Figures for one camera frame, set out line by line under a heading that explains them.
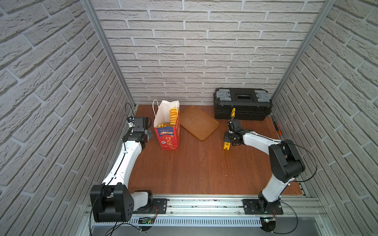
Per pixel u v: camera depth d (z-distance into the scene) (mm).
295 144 501
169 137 832
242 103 983
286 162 480
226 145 929
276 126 1100
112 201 394
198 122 1109
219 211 726
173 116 876
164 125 929
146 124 664
